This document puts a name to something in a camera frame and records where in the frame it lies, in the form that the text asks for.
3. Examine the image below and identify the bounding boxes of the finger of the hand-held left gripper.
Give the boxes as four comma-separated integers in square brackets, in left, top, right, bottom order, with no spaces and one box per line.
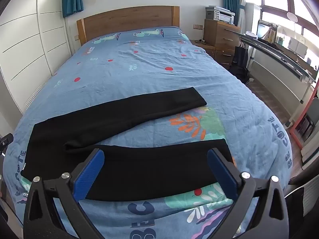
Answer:
[0,133,14,155]

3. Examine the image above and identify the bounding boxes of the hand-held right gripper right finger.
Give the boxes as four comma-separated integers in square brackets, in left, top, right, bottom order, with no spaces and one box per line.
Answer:
[207,148,289,239]

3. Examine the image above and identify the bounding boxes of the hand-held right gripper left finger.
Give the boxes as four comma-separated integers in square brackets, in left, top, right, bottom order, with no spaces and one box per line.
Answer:
[24,148,105,239]

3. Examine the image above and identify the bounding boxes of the black pants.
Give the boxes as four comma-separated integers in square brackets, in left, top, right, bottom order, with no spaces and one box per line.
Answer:
[21,87,235,202]

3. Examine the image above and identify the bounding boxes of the black backpack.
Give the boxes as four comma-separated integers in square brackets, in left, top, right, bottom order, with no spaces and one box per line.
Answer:
[228,65,250,85]

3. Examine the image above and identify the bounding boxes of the red metal pole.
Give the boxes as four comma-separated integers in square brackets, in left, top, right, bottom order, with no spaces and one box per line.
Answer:
[290,80,319,150]

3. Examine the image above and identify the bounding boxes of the white wardrobe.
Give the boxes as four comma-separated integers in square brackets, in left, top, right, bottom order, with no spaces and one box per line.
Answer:
[0,0,73,120]

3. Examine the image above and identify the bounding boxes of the blue printed bed sheet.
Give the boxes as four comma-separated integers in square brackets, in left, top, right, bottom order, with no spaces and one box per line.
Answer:
[4,26,291,239]

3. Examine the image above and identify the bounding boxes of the long desk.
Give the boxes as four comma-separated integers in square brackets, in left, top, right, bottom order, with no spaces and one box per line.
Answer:
[239,32,319,82]

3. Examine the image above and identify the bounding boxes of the wooden dresser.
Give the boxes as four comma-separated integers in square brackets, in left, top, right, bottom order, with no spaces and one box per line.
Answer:
[191,19,242,66]

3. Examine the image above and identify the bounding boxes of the white printer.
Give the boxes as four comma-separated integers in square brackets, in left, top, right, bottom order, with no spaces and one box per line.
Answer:
[205,6,235,25]

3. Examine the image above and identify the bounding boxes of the wooden headboard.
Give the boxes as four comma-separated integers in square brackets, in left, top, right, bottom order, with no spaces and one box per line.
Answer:
[76,6,180,46]

